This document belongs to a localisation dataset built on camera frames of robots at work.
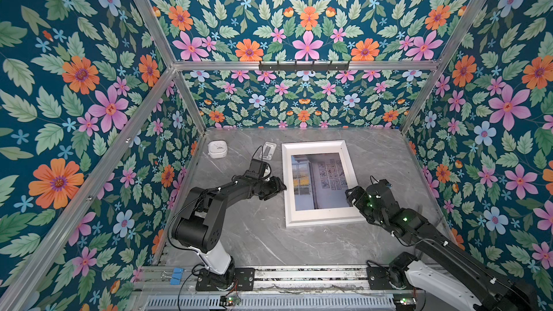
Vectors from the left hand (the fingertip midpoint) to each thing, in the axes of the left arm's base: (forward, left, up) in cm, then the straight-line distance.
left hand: (286, 184), depth 90 cm
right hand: (-10, -24, +6) cm, 27 cm away
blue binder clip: (-30, +41, -7) cm, 51 cm away
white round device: (+25, +34, -4) cm, 42 cm away
